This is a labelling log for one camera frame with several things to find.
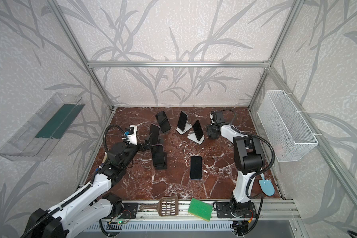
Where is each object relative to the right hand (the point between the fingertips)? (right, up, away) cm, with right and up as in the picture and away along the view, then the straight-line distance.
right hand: (212, 126), depth 102 cm
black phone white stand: (-11, -2, -5) cm, 12 cm away
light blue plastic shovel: (+27, -32, -20) cm, 47 cm away
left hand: (-40, -2, -24) cm, 46 cm away
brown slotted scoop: (-27, -40, -26) cm, 55 cm away
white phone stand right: (-14, -7, 0) cm, 16 cm away
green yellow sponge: (-11, -40, -29) cm, 50 cm away
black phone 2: (-12, -24, -13) cm, 30 cm away
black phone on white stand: (-21, +1, +1) cm, 21 cm away
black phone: (-36, +3, +7) cm, 37 cm away
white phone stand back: (-17, 0, +1) cm, 17 cm away
